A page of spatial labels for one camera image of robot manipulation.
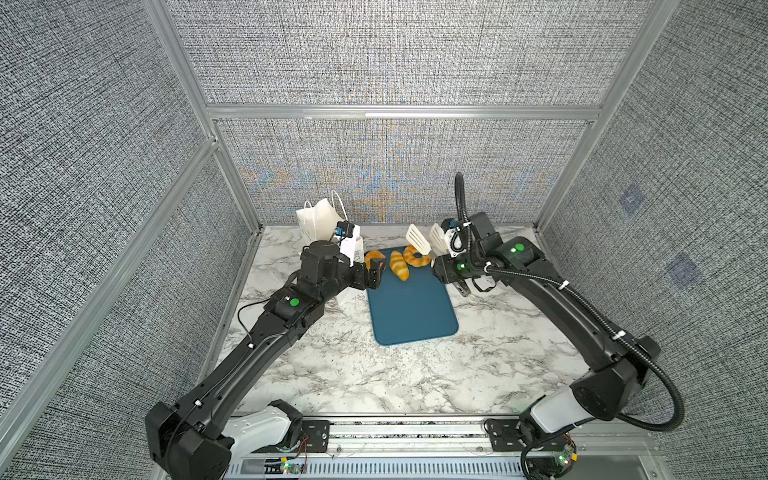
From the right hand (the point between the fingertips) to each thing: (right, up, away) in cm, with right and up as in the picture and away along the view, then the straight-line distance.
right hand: (440, 264), depth 77 cm
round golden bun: (-18, +3, +29) cm, 35 cm away
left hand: (-18, +2, -5) cm, 19 cm away
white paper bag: (-35, +13, +15) cm, 40 cm away
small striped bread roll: (-9, -1, +26) cm, 27 cm away
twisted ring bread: (-5, +1, +29) cm, 29 cm away
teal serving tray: (-4, -15, +16) cm, 22 cm away
